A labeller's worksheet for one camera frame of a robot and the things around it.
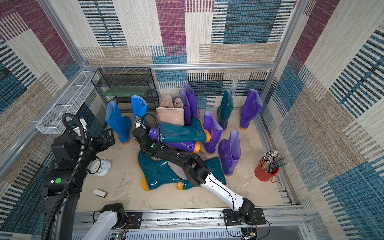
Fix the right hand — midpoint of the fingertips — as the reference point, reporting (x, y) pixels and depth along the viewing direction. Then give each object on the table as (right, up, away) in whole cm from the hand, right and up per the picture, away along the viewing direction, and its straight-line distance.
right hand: (143, 124), depth 94 cm
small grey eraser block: (-17, -35, -16) cm, 43 cm away
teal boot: (+31, -4, -11) cm, 33 cm away
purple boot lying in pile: (+29, -11, -17) cm, 36 cm away
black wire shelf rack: (-22, +28, +13) cm, 38 cm away
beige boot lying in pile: (+23, -24, -14) cm, 36 cm away
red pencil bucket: (+69, -28, -13) cm, 75 cm away
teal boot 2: (+11, -27, -12) cm, 32 cm away
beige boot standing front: (+19, +5, -10) cm, 22 cm away
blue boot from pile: (+2, +10, -12) cm, 15 cm away
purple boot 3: (+49, -14, -17) cm, 54 cm away
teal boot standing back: (+50, +11, -7) cm, 51 cm away
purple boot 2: (+41, -2, -18) cm, 45 cm away
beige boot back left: (+14, +14, 0) cm, 20 cm away
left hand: (-7, -3, -30) cm, 31 cm away
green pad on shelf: (-11, +20, 0) cm, 23 cm away
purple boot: (+30, +14, -4) cm, 34 cm away
